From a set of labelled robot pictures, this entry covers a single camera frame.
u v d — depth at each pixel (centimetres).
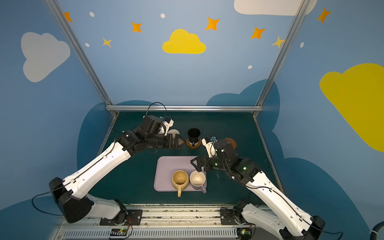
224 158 51
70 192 39
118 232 73
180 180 86
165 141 63
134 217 74
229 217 75
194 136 95
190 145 96
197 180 86
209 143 62
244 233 73
